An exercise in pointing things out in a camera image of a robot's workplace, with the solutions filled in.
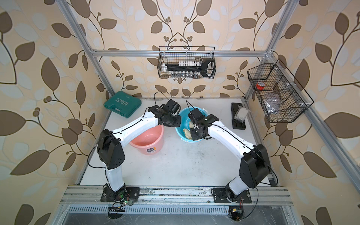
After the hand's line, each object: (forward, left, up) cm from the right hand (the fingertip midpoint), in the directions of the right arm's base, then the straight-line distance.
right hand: (197, 135), depth 84 cm
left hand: (+8, +12, +4) cm, 15 cm away
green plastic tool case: (+35, +54, -7) cm, 64 cm away
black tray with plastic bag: (+22, -34, -8) cm, 41 cm away
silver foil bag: (+7, -40, +20) cm, 45 cm away
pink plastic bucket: (-7, +26, +5) cm, 28 cm away
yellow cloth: (-2, +6, +6) cm, 8 cm away
